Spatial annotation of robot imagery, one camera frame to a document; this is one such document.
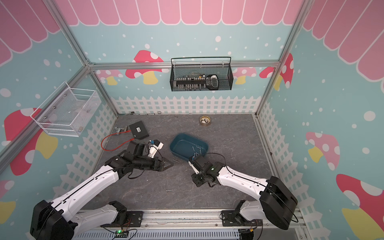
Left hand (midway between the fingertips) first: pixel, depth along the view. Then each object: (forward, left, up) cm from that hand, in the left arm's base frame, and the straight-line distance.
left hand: (167, 166), depth 76 cm
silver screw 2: (-7, 0, -17) cm, 18 cm away
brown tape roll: (+45, -21, -15) cm, 52 cm away
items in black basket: (+46, -14, +19) cm, 52 cm away
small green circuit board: (-27, +22, -18) cm, 39 cm away
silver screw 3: (+20, -12, -15) cm, 28 cm away
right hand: (-2, -15, -11) cm, 18 cm away
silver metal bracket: (+34, +41, -15) cm, 56 cm away
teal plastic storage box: (+21, -6, -14) cm, 26 cm away
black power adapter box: (+34, +28, -14) cm, 46 cm away
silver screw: (+11, -2, -15) cm, 19 cm away
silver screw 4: (+21, -16, -15) cm, 31 cm away
